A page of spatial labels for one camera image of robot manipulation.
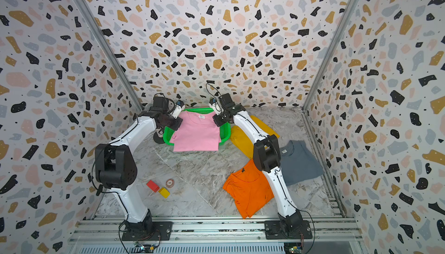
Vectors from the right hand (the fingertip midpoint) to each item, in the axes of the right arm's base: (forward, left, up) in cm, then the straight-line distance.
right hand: (216, 118), depth 100 cm
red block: (-36, +29, -10) cm, 47 cm away
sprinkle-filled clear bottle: (-10, +32, -4) cm, 34 cm away
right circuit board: (-58, -36, -14) cm, 70 cm away
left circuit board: (-61, +28, -14) cm, 68 cm away
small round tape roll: (-34, +21, -11) cm, 42 cm away
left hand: (-4, +20, +4) cm, 21 cm away
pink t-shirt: (-9, +9, -1) cm, 13 cm away
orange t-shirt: (-35, -19, -12) cm, 42 cm away
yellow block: (-39, +23, -11) cm, 46 cm away
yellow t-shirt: (-7, -16, -11) cm, 21 cm away
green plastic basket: (-3, -4, -7) cm, 9 cm away
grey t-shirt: (-19, -46, -14) cm, 52 cm away
